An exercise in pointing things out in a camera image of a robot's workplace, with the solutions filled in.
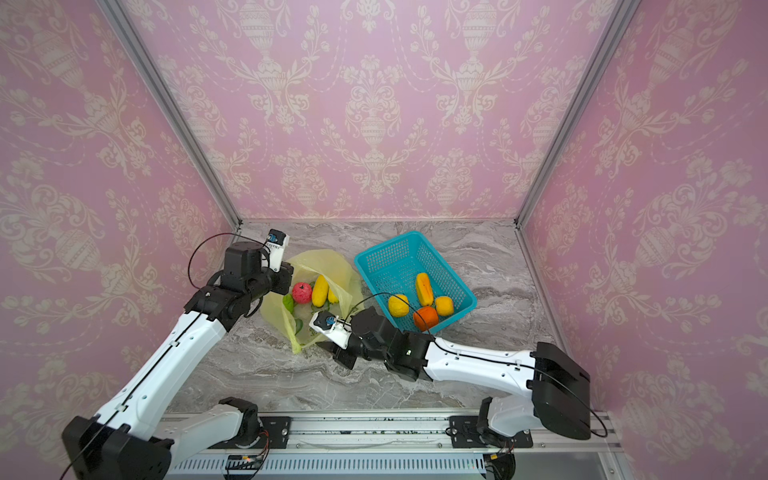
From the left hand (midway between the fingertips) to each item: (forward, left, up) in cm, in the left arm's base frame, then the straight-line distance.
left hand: (289, 265), depth 78 cm
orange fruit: (-4, -39, -19) cm, 43 cm away
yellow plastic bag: (+3, -13, -11) cm, 17 cm away
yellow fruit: (+5, -4, -20) cm, 21 cm away
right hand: (-17, -11, -4) cm, 21 cm away
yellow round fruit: (-2, -29, -18) cm, 34 cm away
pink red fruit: (+3, +1, -19) cm, 19 cm away
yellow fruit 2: (+3, -8, -21) cm, 23 cm away
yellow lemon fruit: (0, -43, -19) cm, 47 cm away
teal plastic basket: (+17, -27, -23) cm, 39 cm away
